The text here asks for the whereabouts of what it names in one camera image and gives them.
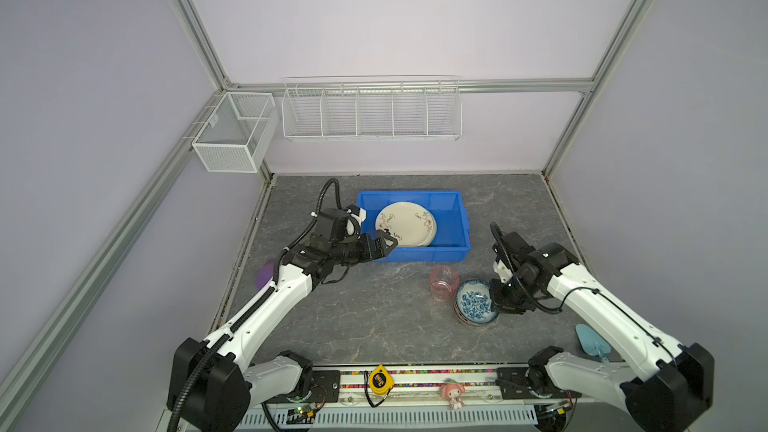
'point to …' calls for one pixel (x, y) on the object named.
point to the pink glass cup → (444, 283)
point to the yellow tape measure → (381, 381)
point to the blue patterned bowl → (473, 303)
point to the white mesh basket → (235, 137)
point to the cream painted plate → (410, 224)
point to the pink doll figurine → (453, 392)
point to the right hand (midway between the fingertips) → (496, 310)
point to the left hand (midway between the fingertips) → (386, 250)
